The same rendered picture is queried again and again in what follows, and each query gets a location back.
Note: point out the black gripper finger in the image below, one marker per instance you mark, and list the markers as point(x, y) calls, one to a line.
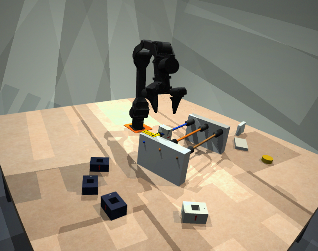
point(175, 103)
point(154, 102)

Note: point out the yellow short cylinder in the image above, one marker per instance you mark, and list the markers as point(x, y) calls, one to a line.
point(267, 159)

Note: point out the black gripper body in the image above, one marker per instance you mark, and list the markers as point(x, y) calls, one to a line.
point(175, 92)

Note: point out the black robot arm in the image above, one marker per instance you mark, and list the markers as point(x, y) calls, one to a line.
point(164, 63)

